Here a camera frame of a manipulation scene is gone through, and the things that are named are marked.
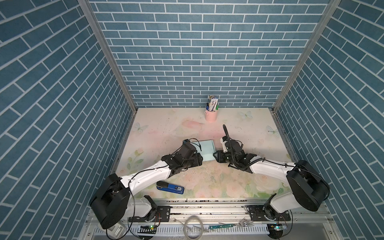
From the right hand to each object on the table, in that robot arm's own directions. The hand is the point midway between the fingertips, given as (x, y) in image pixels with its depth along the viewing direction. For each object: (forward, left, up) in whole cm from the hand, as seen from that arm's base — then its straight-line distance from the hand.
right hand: (213, 153), depth 88 cm
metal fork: (-33, -15, -7) cm, 37 cm away
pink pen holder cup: (+32, +2, -2) cm, 32 cm away
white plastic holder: (-41, +44, -5) cm, 60 cm away
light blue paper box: (+5, +4, -4) cm, 8 cm away
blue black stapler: (-20, +26, -4) cm, 33 cm away
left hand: (-6, +7, +2) cm, 10 cm away
